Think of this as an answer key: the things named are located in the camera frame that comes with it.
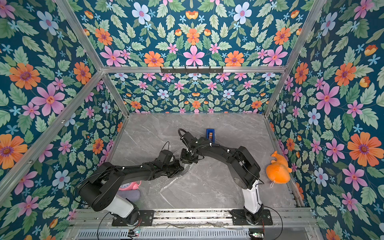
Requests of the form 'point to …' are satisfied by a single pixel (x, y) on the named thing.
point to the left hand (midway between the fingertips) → (187, 168)
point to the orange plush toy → (278, 170)
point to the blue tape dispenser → (208, 131)
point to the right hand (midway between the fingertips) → (184, 158)
